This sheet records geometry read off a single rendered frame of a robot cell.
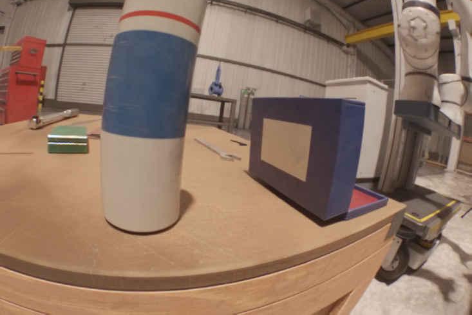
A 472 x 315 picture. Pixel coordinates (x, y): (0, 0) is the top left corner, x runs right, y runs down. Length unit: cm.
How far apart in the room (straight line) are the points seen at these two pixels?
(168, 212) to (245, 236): 6
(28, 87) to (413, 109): 333
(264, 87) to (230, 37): 252
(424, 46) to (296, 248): 66
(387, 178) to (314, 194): 86
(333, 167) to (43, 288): 23
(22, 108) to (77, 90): 608
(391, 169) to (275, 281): 92
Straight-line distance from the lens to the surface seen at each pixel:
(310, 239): 18
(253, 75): 860
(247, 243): 16
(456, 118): 130
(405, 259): 94
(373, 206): 28
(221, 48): 842
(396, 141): 103
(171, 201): 15
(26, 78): 298
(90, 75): 870
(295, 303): 23
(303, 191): 21
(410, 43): 72
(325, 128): 18
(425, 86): 86
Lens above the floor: 56
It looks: 7 degrees down
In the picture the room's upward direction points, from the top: 8 degrees clockwise
